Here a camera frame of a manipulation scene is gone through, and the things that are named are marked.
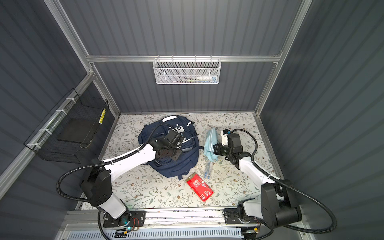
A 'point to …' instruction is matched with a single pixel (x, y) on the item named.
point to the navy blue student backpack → (186, 161)
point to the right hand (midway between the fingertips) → (215, 146)
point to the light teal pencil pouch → (211, 139)
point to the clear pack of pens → (208, 170)
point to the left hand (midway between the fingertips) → (177, 151)
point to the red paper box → (199, 187)
